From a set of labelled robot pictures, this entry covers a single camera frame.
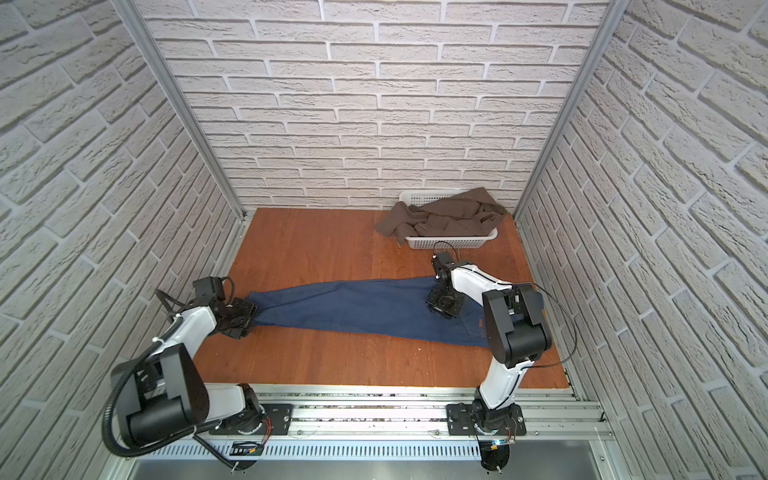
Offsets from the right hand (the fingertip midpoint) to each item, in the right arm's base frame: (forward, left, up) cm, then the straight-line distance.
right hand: (435, 309), depth 93 cm
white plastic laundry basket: (+46, -2, +6) cm, 47 cm away
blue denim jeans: (+2, +16, -1) cm, 17 cm away
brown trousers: (+36, -19, +6) cm, 41 cm away
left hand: (+3, +55, +4) cm, 55 cm away
